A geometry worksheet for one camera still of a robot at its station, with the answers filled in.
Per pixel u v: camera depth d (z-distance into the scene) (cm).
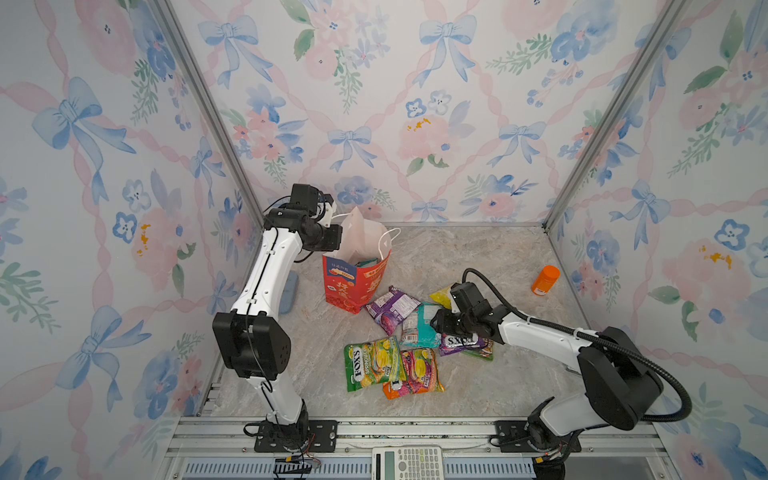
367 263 101
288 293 98
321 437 74
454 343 87
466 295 70
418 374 82
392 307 93
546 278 94
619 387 44
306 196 64
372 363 82
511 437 74
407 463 69
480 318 68
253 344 46
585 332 49
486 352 87
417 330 89
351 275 80
